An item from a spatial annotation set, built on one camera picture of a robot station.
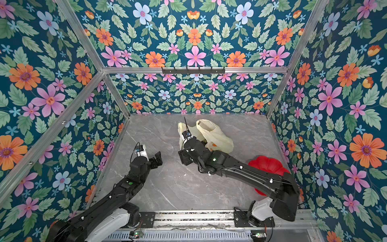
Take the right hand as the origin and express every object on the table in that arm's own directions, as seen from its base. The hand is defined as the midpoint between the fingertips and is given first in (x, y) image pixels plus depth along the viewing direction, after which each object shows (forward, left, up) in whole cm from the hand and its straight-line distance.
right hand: (184, 149), depth 73 cm
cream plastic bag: (+7, -16, -1) cm, 17 cm away
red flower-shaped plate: (+2, -49, -22) cm, 54 cm away
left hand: (+5, +18, -8) cm, 20 cm away
